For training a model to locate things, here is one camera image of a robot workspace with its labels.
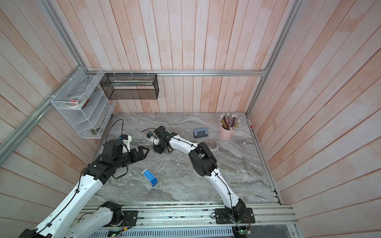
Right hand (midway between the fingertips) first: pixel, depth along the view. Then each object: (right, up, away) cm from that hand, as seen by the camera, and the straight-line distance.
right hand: (156, 147), depth 101 cm
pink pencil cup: (+49, +9, +1) cm, 50 cm away
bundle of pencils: (+50, +17, 0) cm, 53 cm away
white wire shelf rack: (-31, +18, -24) cm, 43 cm away
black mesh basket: (-18, +43, 0) cm, 46 cm away
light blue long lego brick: (+2, -12, -26) cm, 29 cm away
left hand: (-2, 0, -24) cm, 24 cm away
